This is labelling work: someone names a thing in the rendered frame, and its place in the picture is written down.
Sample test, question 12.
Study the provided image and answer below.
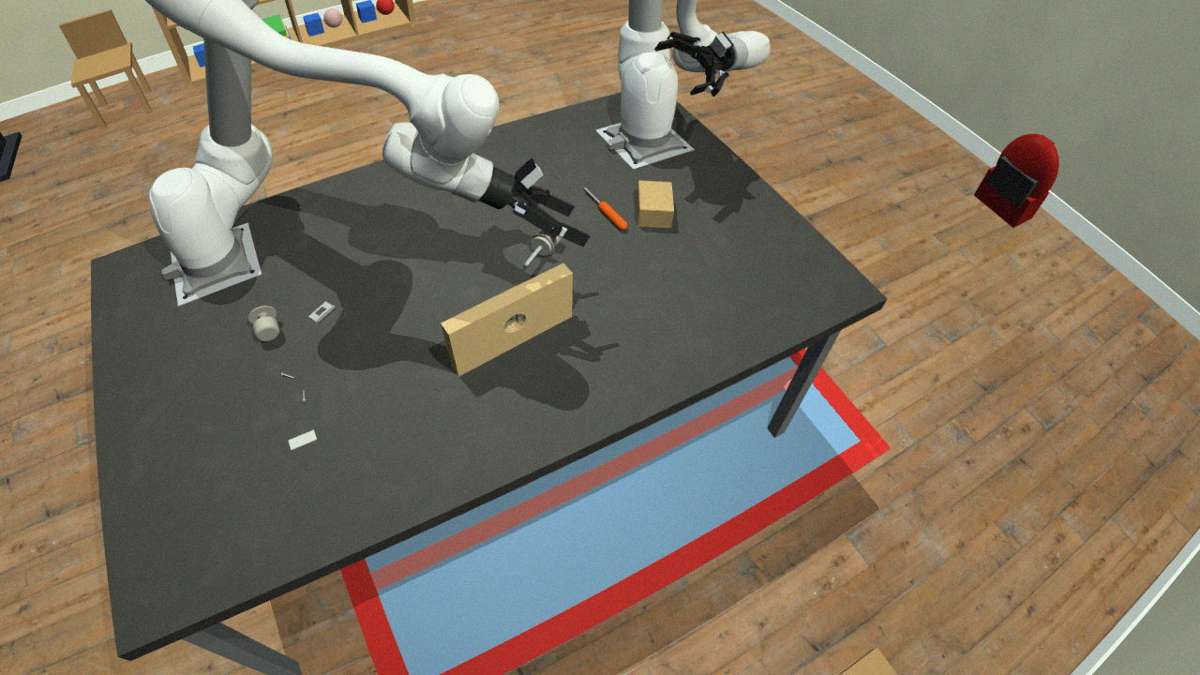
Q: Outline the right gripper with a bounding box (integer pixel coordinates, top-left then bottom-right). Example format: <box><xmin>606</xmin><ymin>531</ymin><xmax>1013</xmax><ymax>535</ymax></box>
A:
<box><xmin>479</xmin><ymin>167</ymin><xmax>590</xmax><ymax>247</ymax></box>

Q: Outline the grey door knob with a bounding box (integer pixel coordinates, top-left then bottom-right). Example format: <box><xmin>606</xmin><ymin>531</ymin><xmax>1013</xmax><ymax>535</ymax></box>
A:
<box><xmin>248</xmin><ymin>306</ymin><xmax>280</xmax><ymax>341</ymax></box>

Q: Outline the tan rectangular box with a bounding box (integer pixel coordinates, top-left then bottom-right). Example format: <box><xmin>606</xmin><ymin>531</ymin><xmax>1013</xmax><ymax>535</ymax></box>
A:
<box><xmin>637</xmin><ymin>181</ymin><xmax>674</xmax><ymax>228</ymax></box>

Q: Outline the tan wooden block with round hole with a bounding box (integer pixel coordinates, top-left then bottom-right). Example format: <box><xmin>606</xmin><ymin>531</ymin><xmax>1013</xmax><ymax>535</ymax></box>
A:
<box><xmin>442</xmin><ymin>263</ymin><xmax>574</xmax><ymax>376</ymax></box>

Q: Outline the white door knob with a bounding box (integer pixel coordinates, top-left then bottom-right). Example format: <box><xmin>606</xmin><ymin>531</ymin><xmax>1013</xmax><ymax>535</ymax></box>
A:
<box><xmin>523</xmin><ymin>229</ymin><xmax>562</xmax><ymax>267</ymax></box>

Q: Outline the orange-handled screwdriver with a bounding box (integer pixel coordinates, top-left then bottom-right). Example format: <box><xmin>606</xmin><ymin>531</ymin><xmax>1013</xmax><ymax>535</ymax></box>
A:
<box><xmin>586</xmin><ymin>189</ymin><xmax>626</xmax><ymax>231</ymax></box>

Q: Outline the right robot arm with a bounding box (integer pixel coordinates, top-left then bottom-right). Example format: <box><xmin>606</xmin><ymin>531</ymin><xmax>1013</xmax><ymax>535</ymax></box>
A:
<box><xmin>145</xmin><ymin>0</ymin><xmax>499</xmax><ymax>295</ymax></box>

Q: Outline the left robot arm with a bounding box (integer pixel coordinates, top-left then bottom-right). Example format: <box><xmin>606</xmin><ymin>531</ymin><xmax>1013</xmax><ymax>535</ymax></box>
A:
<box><xmin>607</xmin><ymin>0</ymin><xmax>770</xmax><ymax>162</ymax></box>

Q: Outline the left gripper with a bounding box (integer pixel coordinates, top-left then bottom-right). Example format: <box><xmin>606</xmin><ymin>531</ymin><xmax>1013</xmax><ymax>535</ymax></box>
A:
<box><xmin>654</xmin><ymin>32</ymin><xmax>734</xmax><ymax>97</ymax></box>

